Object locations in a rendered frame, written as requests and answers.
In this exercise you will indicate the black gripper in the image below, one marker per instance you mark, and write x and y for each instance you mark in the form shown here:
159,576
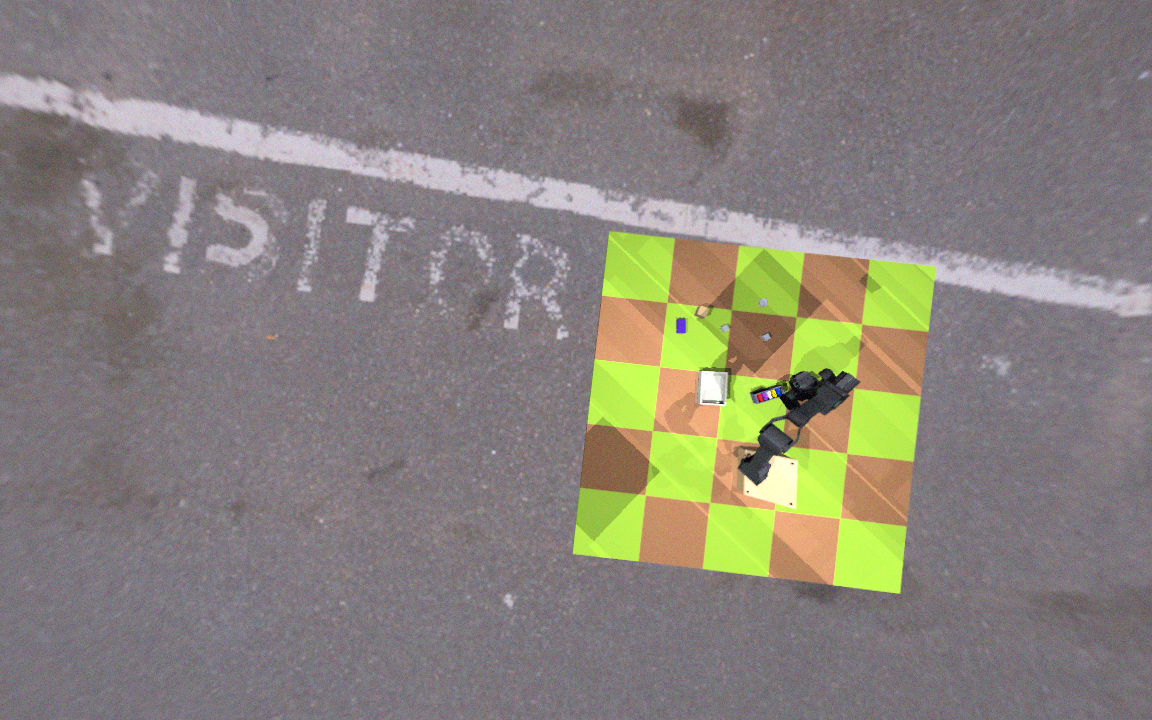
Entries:
791,401

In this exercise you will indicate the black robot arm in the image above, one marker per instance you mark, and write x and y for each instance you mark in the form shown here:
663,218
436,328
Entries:
824,397

